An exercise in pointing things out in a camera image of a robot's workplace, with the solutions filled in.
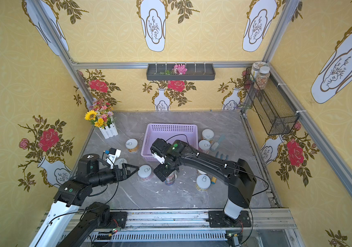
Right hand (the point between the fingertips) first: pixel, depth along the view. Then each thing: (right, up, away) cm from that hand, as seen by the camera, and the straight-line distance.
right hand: (168, 166), depth 79 cm
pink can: (-13, -5, +4) cm, 15 cm away
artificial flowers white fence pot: (-44, +28, +17) cm, 55 cm away
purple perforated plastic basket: (+11, +16, +28) cm, 34 cm away
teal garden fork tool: (+25, -9, +6) cm, 27 cm away
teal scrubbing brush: (+29, +8, +21) cm, 37 cm away
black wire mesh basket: (+57, +28, +1) cm, 63 cm away
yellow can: (-24, +8, +16) cm, 30 cm away
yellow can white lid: (+18, -5, +4) cm, 19 cm away
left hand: (-17, +1, -8) cm, 19 cm away
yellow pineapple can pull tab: (+18, -9, +2) cm, 21 cm away
